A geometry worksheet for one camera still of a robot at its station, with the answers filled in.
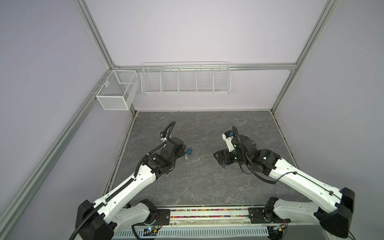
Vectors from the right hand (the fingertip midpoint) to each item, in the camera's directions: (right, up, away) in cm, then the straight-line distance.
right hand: (221, 153), depth 74 cm
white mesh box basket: (-66, +38, +29) cm, 82 cm away
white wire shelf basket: (-32, +46, +25) cm, 61 cm away
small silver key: (+4, -13, +16) cm, 21 cm away
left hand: (-21, +2, +4) cm, 21 cm away
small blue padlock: (+4, -10, +17) cm, 21 cm away
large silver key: (-19, -6, +20) cm, 29 cm away
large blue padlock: (-18, -3, +23) cm, 29 cm away
